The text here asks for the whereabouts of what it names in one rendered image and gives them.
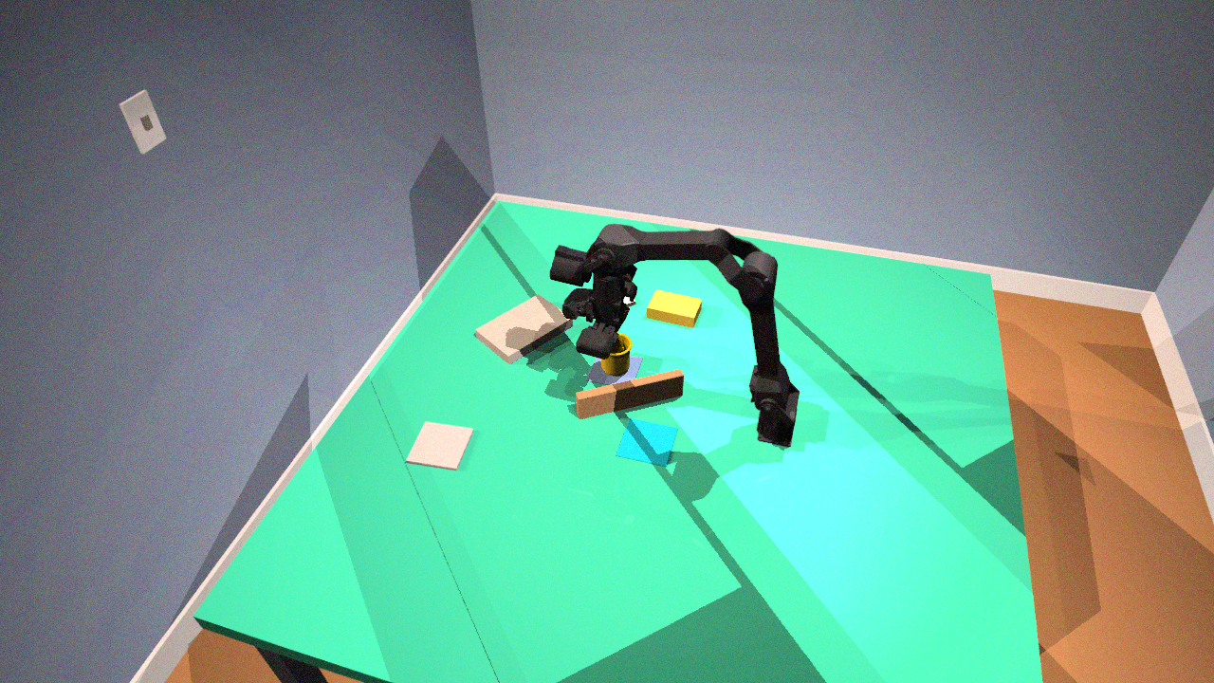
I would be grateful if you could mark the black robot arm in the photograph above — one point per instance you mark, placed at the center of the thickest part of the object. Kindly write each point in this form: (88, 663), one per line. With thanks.
(611, 259)

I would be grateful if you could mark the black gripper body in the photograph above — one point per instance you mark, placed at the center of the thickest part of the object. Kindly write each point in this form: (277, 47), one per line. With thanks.
(598, 342)

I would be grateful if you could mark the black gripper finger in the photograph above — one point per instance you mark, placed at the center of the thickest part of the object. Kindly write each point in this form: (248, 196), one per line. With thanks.
(622, 319)
(615, 334)

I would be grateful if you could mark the tan wooden bar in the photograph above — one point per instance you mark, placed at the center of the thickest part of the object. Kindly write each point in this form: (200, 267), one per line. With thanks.
(629, 394)

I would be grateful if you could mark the yellow rectangular block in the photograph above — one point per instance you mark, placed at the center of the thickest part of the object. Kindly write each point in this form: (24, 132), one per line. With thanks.
(674, 308)

